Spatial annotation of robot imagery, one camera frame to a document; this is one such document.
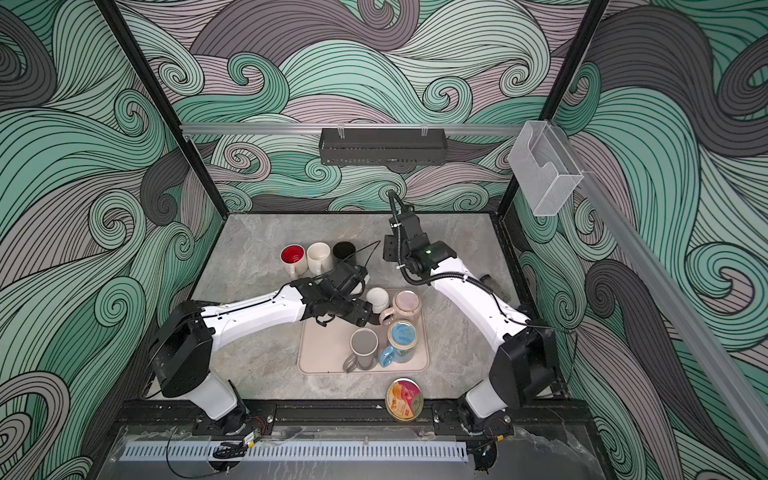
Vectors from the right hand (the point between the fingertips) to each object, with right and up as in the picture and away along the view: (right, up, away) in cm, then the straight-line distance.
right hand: (395, 243), depth 82 cm
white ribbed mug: (-26, -6, +21) cm, 33 cm away
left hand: (-9, -19, +1) cm, 21 cm away
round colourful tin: (+2, -39, -9) cm, 40 cm away
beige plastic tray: (-21, -32, +5) cm, 38 cm away
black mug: (-16, -3, +15) cm, 22 cm away
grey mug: (-8, -27, -7) cm, 29 cm away
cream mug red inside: (-34, -6, +20) cm, 40 cm away
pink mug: (+3, -17, -3) cm, 18 cm away
